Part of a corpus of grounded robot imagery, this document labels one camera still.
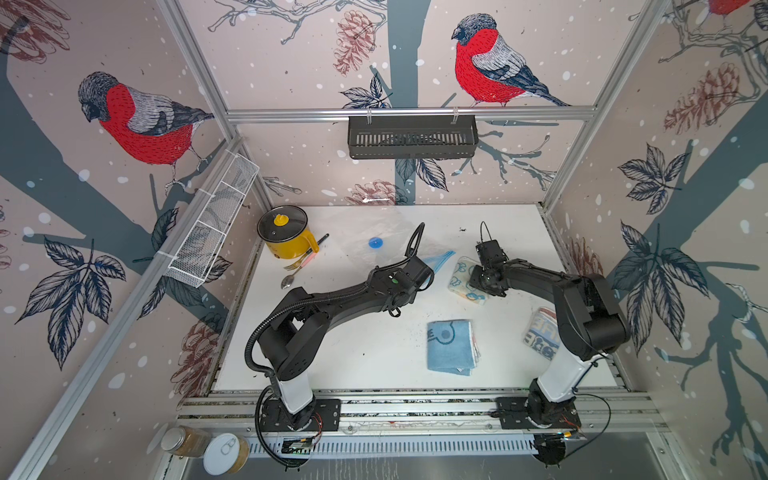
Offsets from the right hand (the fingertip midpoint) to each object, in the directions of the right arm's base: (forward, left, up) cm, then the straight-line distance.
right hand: (477, 282), depth 100 cm
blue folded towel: (-23, +11, +3) cm, 26 cm away
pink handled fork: (+6, +61, +3) cm, 62 cm away
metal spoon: (-2, +65, +1) cm, 65 cm away
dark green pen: (+16, +56, +2) cm, 58 cm away
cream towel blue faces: (-1, +7, +3) cm, 7 cm away
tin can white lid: (-50, +64, +7) cm, 81 cm away
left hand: (-5, +24, +10) cm, 27 cm away
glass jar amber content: (-48, +72, +11) cm, 87 cm away
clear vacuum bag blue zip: (+17, +38, +2) cm, 42 cm away
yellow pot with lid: (+10, +66, +13) cm, 68 cm away
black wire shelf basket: (+42, +21, +29) cm, 55 cm away
